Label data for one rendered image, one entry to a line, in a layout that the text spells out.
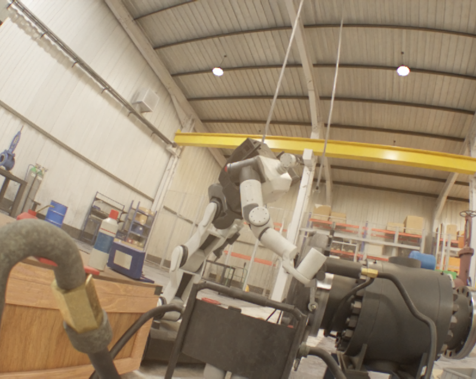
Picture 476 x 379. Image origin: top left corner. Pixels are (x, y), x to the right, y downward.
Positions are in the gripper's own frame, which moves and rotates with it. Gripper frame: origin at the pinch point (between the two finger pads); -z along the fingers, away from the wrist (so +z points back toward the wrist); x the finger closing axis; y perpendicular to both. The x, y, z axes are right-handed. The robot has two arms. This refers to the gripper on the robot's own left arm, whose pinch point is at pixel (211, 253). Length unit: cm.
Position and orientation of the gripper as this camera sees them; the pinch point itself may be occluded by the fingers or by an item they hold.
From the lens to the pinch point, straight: 199.6
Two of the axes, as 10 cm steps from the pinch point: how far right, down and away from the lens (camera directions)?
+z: 5.7, -7.4, -3.6
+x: 6.1, 6.8, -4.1
